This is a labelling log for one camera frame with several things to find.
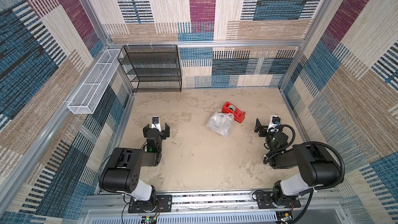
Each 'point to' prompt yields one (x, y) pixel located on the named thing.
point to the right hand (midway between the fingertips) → (267, 121)
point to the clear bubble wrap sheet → (221, 123)
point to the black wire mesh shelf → (152, 68)
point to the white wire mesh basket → (87, 97)
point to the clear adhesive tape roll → (232, 107)
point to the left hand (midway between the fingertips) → (157, 124)
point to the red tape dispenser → (239, 115)
